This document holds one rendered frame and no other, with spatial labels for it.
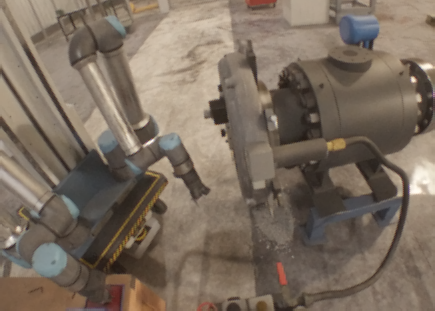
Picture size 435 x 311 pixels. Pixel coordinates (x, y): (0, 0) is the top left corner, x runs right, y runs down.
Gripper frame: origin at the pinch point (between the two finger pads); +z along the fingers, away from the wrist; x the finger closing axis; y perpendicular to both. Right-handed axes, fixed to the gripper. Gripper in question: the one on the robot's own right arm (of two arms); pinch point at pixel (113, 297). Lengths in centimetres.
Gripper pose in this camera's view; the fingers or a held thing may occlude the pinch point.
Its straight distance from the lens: 107.9
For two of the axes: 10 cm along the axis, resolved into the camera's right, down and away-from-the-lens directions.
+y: -9.8, 1.8, 0.4
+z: 1.7, 7.6, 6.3
